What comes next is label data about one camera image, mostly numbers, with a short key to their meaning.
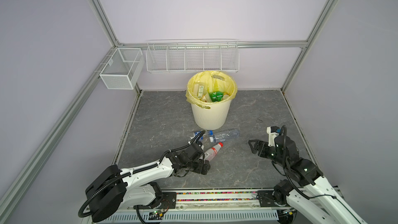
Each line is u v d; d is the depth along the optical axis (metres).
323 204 0.47
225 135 0.96
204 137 0.94
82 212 0.38
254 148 0.67
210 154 0.84
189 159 0.63
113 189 0.41
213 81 0.96
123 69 1.02
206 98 0.92
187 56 1.01
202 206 0.73
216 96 0.96
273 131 0.66
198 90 0.89
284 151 0.53
